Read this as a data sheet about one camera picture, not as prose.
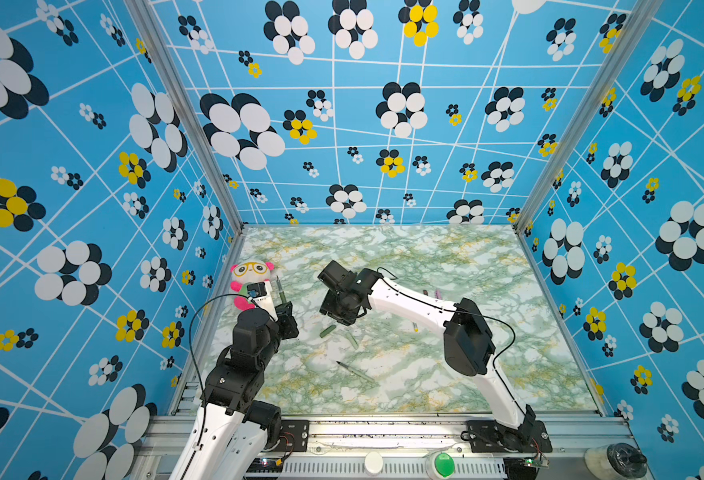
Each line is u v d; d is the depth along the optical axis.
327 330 0.92
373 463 0.64
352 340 0.89
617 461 0.62
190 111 0.87
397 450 0.72
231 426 0.47
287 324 0.64
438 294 0.99
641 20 0.68
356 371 0.84
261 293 0.61
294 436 0.73
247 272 0.97
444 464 0.62
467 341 0.53
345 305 0.70
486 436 0.72
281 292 0.72
